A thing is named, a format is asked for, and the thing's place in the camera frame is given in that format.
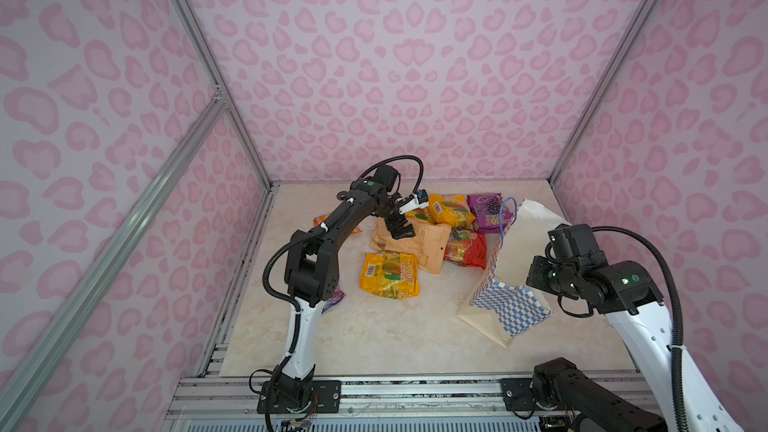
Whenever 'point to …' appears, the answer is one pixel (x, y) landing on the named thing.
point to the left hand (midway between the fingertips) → (408, 214)
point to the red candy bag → (466, 248)
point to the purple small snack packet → (336, 297)
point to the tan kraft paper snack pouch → (429, 242)
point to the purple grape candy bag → (490, 211)
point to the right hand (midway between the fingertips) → (531, 273)
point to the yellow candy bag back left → (419, 213)
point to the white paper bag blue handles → (502, 302)
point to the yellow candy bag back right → (453, 210)
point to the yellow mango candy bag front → (390, 275)
